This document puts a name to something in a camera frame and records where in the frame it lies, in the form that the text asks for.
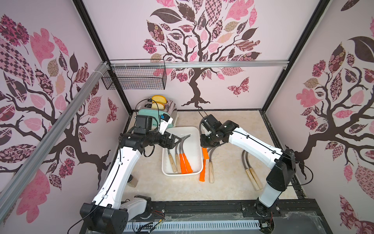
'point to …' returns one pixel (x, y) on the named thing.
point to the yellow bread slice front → (158, 106)
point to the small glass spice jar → (132, 181)
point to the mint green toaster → (170, 109)
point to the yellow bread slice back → (159, 99)
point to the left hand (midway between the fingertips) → (173, 140)
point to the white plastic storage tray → (192, 148)
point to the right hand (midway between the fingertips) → (200, 143)
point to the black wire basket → (135, 78)
